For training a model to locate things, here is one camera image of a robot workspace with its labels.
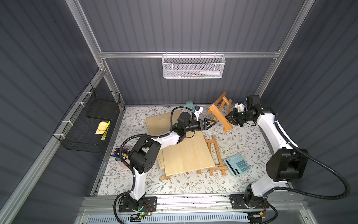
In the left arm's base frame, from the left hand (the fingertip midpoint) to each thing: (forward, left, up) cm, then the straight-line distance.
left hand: (216, 125), depth 79 cm
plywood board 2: (+14, +34, -19) cm, 41 cm away
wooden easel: (+11, -5, +1) cm, 13 cm away
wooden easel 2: (-17, -4, -19) cm, 26 cm away
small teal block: (+39, +13, -21) cm, 46 cm away
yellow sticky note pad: (-5, +63, +3) cm, 63 cm away
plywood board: (-9, +14, -18) cm, 24 cm away
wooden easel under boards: (-23, +30, -20) cm, 43 cm away
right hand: (+5, -8, 0) cm, 9 cm away
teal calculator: (-15, -15, -22) cm, 30 cm away
